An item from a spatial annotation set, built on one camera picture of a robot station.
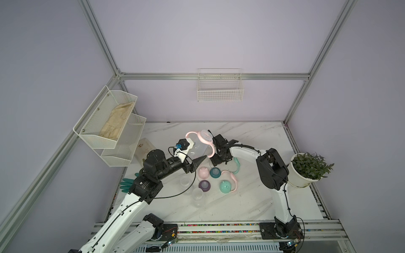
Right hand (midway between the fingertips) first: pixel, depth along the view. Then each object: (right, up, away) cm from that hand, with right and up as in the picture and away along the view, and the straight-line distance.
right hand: (219, 161), depth 100 cm
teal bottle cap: (+2, -11, -16) cm, 20 cm away
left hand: (-12, +10, -35) cm, 38 cm away
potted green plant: (+42, -1, -21) cm, 47 cm away
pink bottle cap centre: (-10, -6, -9) cm, 15 cm away
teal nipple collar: (-3, -6, -8) cm, 10 cm away
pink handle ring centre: (+7, -8, -10) cm, 14 cm away
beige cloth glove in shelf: (-54, +24, -21) cm, 63 cm away
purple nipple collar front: (-9, -12, -14) cm, 20 cm away
